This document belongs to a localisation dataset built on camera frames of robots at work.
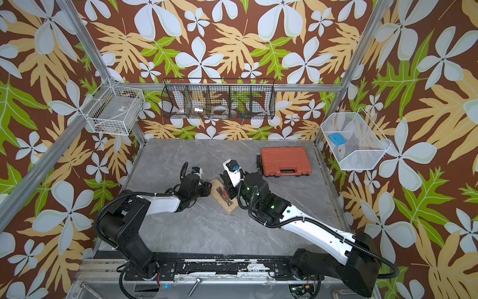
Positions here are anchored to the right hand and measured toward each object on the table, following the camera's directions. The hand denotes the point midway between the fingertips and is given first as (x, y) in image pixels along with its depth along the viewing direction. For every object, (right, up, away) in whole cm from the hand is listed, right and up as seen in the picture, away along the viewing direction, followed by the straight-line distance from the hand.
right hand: (222, 173), depth 71 cm
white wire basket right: (+61, +12, +8) cm, 62 cm away
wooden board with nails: (-4, -10, +20) cm, 23 cm away
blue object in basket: (+53, +15, +16) cm, 57 cm away
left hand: (-9, -8, +27) cm, 30 cm away
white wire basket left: (-51, +28, +14) cm, 60 cm away
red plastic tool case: (+30, +4, +35) cm, 46 cm away
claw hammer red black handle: (+2, -8, -5) cm, 9 cm away
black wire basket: (-4, +38, +26) cm, 46 cm away
